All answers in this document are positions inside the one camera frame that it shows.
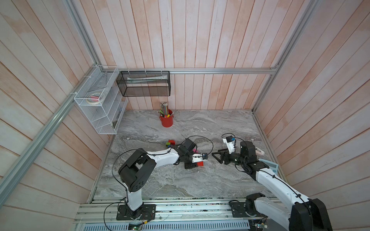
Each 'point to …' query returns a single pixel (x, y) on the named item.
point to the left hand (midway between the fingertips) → (194, 163)
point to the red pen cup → (166, 122)
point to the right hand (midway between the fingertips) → (216, 151)
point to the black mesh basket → (144, 83)
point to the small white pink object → (259, 151)
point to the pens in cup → (164, 111)
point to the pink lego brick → (194, 150)
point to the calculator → (273, 167)
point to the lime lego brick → (167, 143)
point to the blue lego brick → (168, 146)
